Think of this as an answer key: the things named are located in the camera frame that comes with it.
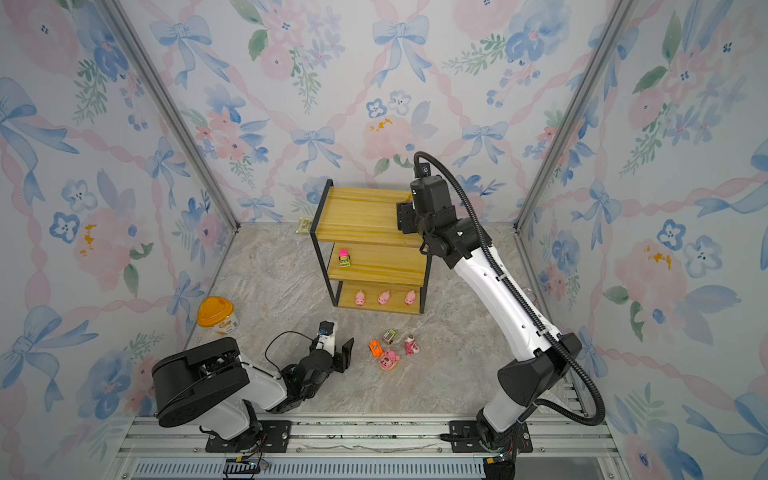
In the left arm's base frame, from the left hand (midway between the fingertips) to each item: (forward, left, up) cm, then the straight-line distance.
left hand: (347, 337), depth 87 cm
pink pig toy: (+14, -10, 0) cm, 17 cm away
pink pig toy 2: (+13, -3, 0) cm, 14 cm away
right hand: (+19, -19, +34) cm, 44 cm away
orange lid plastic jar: (+3, +36, +7) cm, 37 cm away
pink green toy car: (+17, +1, +16) cm, 23 cm away
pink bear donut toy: (-6, -12, -1) cm, 14 cm away
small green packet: (+49, +22, -3) cm, 53 cm away
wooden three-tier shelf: (+18, -6, +13) cm, 23 cm away
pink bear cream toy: (-2, -18, 0) cm, 19 cm away
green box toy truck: (0, -13, 0) cm, 13 cm away
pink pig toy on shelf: (+14, -19, 0) cm, 23 cm away
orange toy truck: (-3, -9, -2) cm, 9 cm away
